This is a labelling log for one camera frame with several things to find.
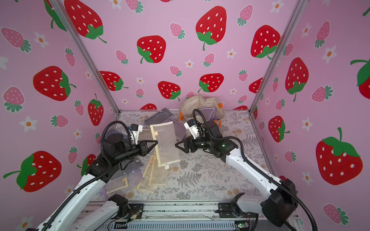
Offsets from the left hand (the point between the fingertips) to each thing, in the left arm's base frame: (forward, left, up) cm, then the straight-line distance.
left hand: (158, 142), depth 68 cm
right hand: (-1, -9, -2) cm, 10 cm away
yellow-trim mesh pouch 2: (-6, +7, -29) cm, 30 cm away
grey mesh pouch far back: (+43, +11, -28) cm, 53 cm away
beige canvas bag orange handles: (+39, -14, -14) cm, 44 cm away
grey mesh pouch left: (-11, +12, -2) cm, 17 cm away
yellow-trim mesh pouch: (+6, -2, -2) cm, 6 cm away
